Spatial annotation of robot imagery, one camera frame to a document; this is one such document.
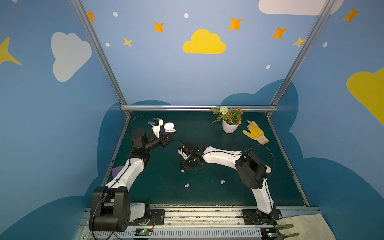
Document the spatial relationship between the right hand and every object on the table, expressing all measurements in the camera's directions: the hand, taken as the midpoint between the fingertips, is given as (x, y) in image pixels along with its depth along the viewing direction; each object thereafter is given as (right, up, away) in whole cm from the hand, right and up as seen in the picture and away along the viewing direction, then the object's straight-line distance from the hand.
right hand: (184, 165), depth 90 cm
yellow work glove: (+53, +20, +20) cm, 60 cm away
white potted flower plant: (+32, +30, +11) cm, 45 cm away
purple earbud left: (+2, -10, -6) cm, 12 cm away
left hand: (-4, +21, -11) cm, 24 cm away
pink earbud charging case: (+52, -3, 0) cm, 52 cm away
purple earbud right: (+23, -8, -4) cm, 25 cm away
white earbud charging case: (-7, +24, -11) cm, 27 cm away
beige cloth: (+63, -25, -18) cm, 70 cm away
